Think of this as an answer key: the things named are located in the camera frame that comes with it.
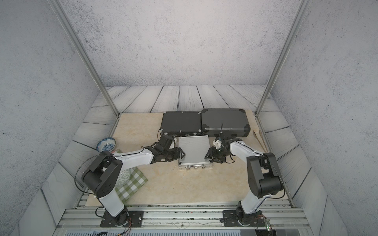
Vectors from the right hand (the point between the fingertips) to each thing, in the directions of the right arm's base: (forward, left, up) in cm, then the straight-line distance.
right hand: (208, 158), depth 89 cm
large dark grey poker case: (+31, -6, 0) cm, 31 cm away
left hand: (+1, +14, +1) cm, 14 cm away
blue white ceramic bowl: (+11, +68, -1) cm, 69 cm away
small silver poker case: (+11, +8, -6) cm, 15 cm away
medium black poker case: (+28, +18, 0) cm, 34 cm away
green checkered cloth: (-12, +41, -4) cm, 43 cm away
